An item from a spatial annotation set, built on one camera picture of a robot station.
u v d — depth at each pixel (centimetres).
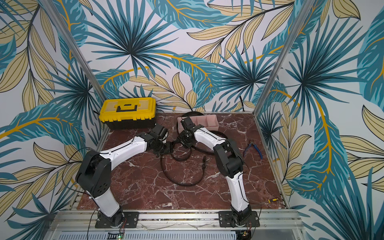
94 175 46
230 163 56
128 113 98
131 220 73
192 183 86
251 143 101
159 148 75
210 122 113
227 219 73
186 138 73
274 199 80
